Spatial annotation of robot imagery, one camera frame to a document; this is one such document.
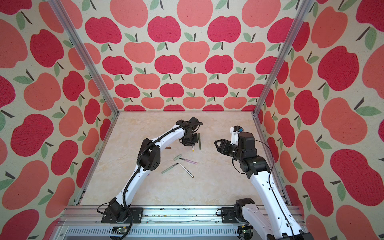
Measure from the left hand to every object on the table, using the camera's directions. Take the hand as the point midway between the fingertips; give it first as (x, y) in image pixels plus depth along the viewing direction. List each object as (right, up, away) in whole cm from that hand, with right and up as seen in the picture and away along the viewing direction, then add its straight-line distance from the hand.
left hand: (198, 145), depth 100 cm
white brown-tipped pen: (-4, -17, -13) cm, 22 cm away
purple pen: (-6, -9, -7) cm, 13 cm away
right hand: (+12, +5, -25) cm, 28 cm away
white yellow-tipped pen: (-3, -2, -2) cm, 4 cm away
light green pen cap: (-13, -7, -4) cm, 16 cm away
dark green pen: (+2, +2, +3) cm, 4 cm away
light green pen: (-18, -13, -10) cm, 24 cm away
